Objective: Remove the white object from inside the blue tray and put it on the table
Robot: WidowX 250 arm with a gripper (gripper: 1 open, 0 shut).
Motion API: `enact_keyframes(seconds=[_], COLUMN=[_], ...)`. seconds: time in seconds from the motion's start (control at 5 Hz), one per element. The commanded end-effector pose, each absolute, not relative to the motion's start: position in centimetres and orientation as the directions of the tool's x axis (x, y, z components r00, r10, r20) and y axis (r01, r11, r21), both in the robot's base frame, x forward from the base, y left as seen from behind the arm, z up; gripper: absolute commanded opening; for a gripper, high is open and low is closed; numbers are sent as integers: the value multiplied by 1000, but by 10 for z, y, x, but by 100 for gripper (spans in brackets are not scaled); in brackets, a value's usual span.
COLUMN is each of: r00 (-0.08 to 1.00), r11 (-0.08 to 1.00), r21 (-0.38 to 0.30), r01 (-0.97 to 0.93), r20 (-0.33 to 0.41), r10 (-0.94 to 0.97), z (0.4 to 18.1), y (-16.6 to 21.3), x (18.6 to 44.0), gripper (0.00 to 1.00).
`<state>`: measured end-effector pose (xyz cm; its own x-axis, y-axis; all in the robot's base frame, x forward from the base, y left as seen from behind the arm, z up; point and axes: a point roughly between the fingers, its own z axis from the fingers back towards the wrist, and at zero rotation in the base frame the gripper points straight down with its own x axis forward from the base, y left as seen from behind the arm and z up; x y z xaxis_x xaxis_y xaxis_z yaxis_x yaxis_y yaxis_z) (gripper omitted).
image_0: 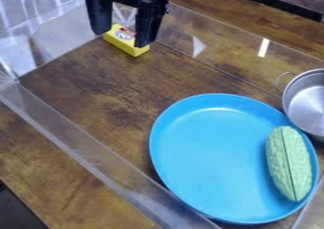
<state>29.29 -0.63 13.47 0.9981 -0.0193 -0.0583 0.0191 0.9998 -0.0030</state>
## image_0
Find yellow rectangular block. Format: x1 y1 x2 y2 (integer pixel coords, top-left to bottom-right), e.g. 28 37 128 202
103 24 150 57

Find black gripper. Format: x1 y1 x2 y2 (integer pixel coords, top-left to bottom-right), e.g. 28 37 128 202
85 0 169 48

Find stainless steel pot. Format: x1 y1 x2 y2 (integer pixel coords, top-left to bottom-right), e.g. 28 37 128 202
273 68 324 143

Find pale green bitter gourd toy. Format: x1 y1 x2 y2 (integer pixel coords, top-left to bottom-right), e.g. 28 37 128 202
267 126 312 203

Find clear acrylic enclosure wall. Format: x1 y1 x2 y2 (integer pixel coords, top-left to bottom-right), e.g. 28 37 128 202
0 0 324 229

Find blue round plastic plate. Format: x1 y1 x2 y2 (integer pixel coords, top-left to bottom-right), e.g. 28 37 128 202
150 93 308 224

